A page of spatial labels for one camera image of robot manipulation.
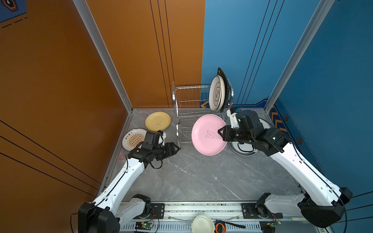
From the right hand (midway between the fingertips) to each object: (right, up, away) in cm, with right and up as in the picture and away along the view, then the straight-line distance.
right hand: (217, 131), depth 67 cm
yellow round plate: (-38, +5, +45) cm, 59 cm away
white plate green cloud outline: (+2, +22, +18) cm, 28 cm away
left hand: (-21, -10, +12) cm, 26 cm away
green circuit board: (-36, -47, +3) cm, 59 cm away
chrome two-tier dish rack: (-11, +16, +19) cm, 28 cm away
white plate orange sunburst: (-54, -7, +35) cm, 64 cm away
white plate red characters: (+44, +2, +41) cm, 61 cm away
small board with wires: (+28, -44, +2) cm, 53 cm away
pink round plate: (-5, -3, +3) cm, 7 cm away
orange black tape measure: (+1, -44, -1) cm, 44 cm away
